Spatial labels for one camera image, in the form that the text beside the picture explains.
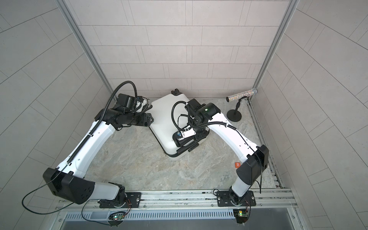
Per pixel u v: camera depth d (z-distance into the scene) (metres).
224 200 0.71
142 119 0.65
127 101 0.57
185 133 0.63
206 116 0.50
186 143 0.76
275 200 0.72
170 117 0.62
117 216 0.64
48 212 0.41
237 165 0.82
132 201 0.71
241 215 0.68
